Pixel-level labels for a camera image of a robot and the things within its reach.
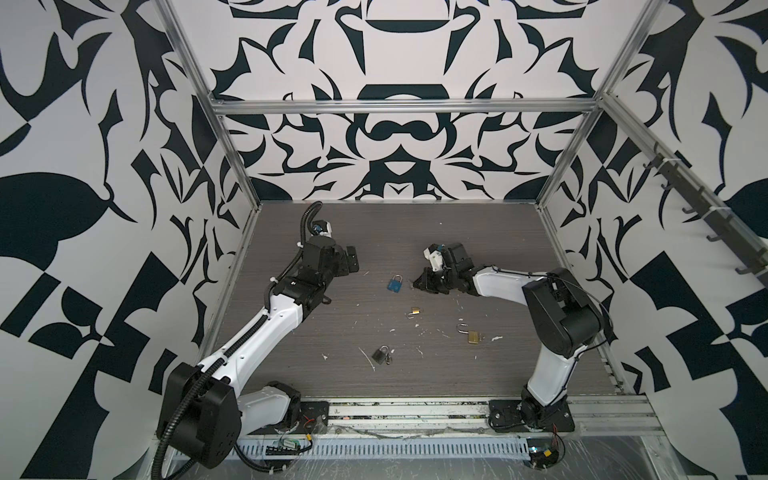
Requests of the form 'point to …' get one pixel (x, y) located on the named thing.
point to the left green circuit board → (287, 446)
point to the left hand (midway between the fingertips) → (340, 245)
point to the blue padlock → (395, 283)
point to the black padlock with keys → (383, 355)
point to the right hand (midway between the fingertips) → (413, 281)
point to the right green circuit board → (543, 452)
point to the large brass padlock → (473, 335)
